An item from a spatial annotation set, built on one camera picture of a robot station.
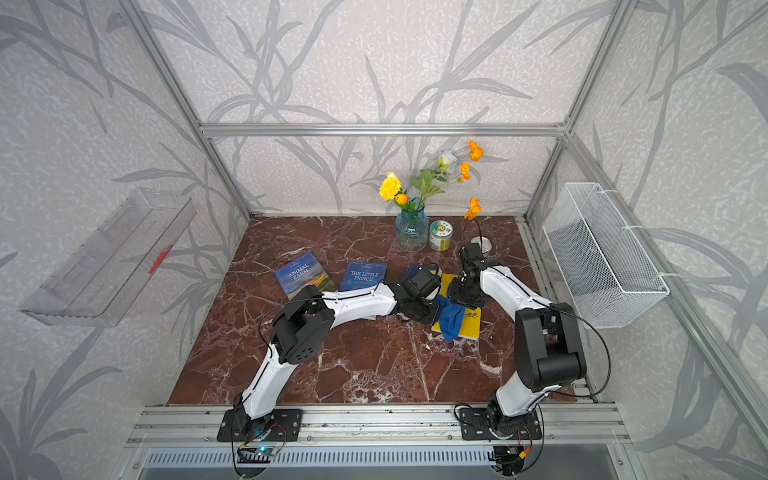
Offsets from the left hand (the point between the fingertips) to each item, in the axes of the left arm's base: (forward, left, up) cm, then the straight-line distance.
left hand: (438, 321), depth 91 cm
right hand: (+6, -6, +4) cm, 9 cm away
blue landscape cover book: (+18, +44, 0) cm, 48 cm away
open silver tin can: (+31, -19, +1) cm, 36 cm away
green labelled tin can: (+29, -2, +6) cm, 30 cm away
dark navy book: (+20, +8, -1) cm, 21 cm away
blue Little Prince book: (+17, +26, -1) cm, 31 cm away
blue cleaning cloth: (-1, -3, +5) cm, 6 cm away
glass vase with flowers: (+31, +8, +9) cm, 33 cm away
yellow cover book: (+1, -10, +1) cm, 10 cm away
